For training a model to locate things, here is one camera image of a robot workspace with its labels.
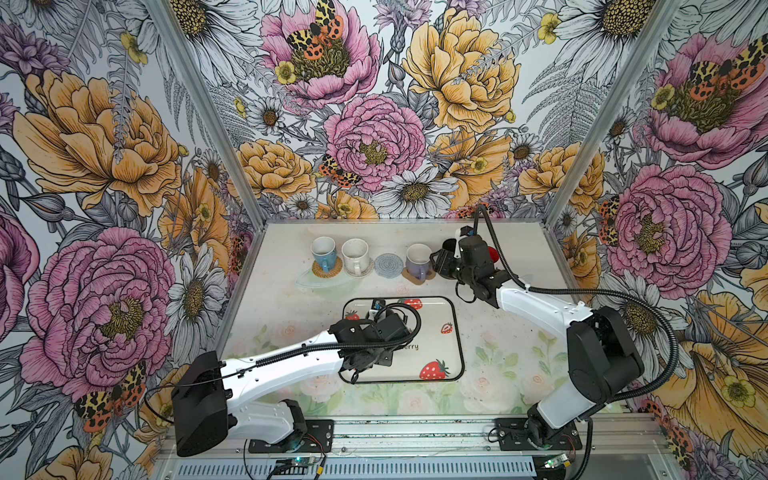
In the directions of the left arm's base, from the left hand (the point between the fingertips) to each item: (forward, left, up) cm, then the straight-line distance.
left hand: (374, 353), depth 78 cm
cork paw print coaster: (+28, -18, -6) cm, 34 cm away
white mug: (+37, +7, -3) cm, 37 cm away
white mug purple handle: (+34, -14, -5) cm, 37 cm away
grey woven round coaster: (+35, -4, -10) cm, 37 cm away
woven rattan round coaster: (+32, +20, -8) cm, 39 cm away
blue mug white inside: (+35, +17, -1) cm, 39 cm away
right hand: (+24, -18, +5) cm, 31 cm away
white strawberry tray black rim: (+4, -18, -11) cm, 21 cm away
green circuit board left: (-22, +18, -10) cm, 30 cm away
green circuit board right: (-23, -43, -10) cm, 50 cm away
